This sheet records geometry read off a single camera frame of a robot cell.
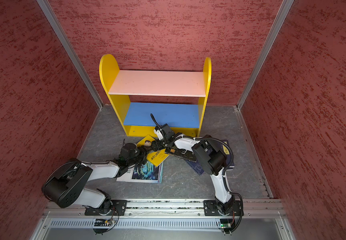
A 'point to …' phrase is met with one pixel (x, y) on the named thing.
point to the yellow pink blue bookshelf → (185, 119)
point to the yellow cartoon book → (157, 157)
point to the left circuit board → (103, 222)
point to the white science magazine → (144, 172)
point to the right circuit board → (226, 223)
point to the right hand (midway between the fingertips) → (156, 147)
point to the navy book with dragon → (196, 166)
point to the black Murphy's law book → (174, 150)
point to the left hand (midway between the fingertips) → (153, 153)
